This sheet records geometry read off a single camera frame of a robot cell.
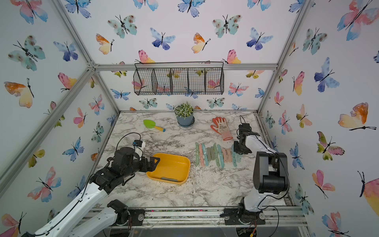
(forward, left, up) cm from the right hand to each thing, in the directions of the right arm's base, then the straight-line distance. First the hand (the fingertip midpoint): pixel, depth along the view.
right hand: (243, 148), depth 93 cm
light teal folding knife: (-4, +2, -4) cm, 6 cm away
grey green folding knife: (-21, +45, -3) cm, 49 cm away
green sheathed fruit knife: (-2, +29, -5) cm, 29 cm away
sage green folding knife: (-2, +21, -4) cm, 22 cm away
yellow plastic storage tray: (-11, +45, -8) cm, 47 cm away
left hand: (-15, +50, +11) cm, 54 cm away
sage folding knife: (0, +19, -6) cm, 20 cm away
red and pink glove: (+20, +11, -5) cm, 23 cm away
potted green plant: (+19, +38, +9) cm, 43 cm away
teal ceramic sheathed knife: (-3, +23, -5) cm, 24 cm away
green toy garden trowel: (+20, +64, -4) cm, 67 cm away
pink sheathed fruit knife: (-4, +25, -5) cm, 26 cm away
